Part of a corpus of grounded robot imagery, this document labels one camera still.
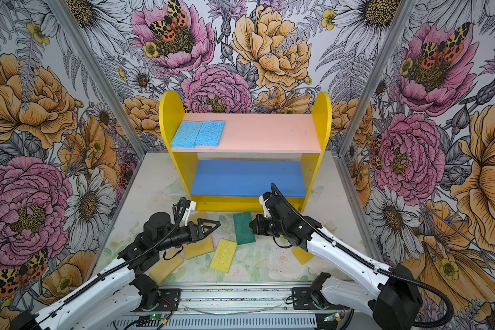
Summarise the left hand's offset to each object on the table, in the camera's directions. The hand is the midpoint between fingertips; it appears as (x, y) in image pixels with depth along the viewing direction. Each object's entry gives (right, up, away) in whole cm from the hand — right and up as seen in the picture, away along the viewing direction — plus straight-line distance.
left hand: (216, 232), depth 73 cm
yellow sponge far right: (+32, -12, +9) cm, 35 cm away
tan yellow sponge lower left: (-20, -15, +4) cm, 26 cm away
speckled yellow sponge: (+1, -13, +10) cm, 17 cm away
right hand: (+12, 0, +2) cm, 12 cm away
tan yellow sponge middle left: (-9, -9, +10) cm, 16 cm away
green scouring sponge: (+10, -1, +3) cm, 10 cm away
